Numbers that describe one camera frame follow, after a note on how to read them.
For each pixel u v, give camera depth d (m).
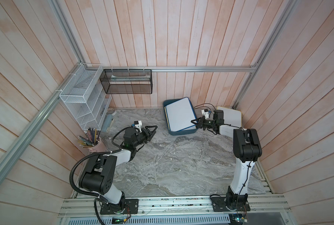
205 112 0.96
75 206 0.75
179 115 1.06
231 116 1.16
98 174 0.45
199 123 0.91
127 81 1.04
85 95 0.69
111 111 1.18
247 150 0.56
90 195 0.48
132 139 0.70
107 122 1.03
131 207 0.73
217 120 0.84
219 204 0.73
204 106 0.98
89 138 0.88
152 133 0.78
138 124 0.84
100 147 0.87
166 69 0.95
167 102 1.18
